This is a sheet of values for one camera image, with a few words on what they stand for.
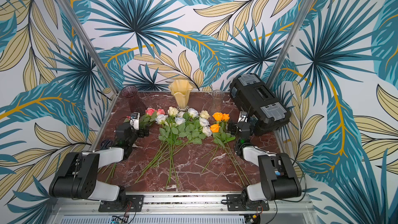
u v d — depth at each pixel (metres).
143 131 0.82
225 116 1.00
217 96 1.20
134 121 0.78
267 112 0.87
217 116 0.98
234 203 0.73
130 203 0.72
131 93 0.95
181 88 0.98
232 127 0.83
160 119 0.98
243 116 0.77
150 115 1.03
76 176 0.43
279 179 0.44
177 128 0.95
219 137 0.93
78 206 0.75
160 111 1.03
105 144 0.92
